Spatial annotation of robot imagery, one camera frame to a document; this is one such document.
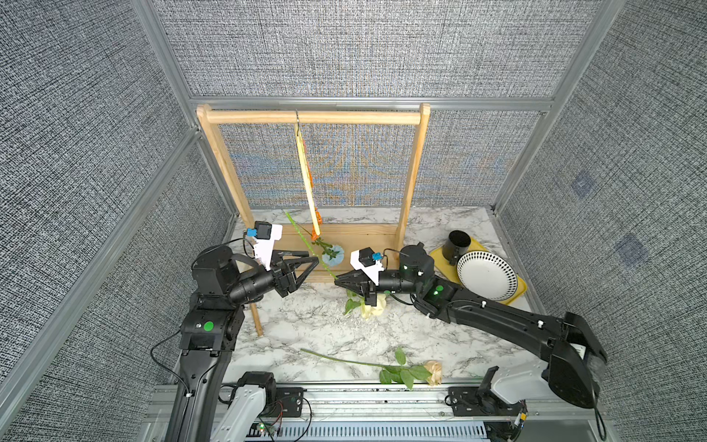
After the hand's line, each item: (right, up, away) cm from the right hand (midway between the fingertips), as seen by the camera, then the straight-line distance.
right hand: (337, 274), depth 65 cm
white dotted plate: (+52, -5, +34) cm, 62 cm away
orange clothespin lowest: (-6, +9, +5) cm, 12 cm away
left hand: (-4, +4, -6) cm, 8 cm away
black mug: (+40, +5, +33) cm, 52 cm away
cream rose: (+8, -11, +8) cm, 16 cm away
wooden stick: (-27, -18, +23) cm, 40 cm away
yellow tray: (+37, -1, +41) cm, 55 cm away
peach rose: (+24, -28, +10) cm, 38 cm away
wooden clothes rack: (-3, +6, +15) cm, 17 cm away
